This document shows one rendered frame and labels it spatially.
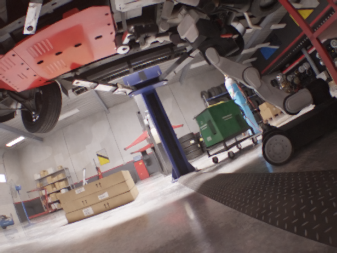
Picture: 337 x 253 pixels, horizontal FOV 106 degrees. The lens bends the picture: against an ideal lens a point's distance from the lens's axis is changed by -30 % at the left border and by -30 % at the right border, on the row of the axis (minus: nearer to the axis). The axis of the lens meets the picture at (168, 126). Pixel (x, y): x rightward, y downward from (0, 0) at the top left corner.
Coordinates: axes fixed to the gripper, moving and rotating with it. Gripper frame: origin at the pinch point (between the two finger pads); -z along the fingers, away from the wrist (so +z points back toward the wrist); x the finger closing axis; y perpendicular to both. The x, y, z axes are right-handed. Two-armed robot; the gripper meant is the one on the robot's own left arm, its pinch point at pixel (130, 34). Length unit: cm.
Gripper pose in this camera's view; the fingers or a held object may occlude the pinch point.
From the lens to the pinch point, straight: 131.1
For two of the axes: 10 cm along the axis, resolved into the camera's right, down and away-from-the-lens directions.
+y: -1.4, 2.2, 9.7
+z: 9.3, -3.0, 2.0
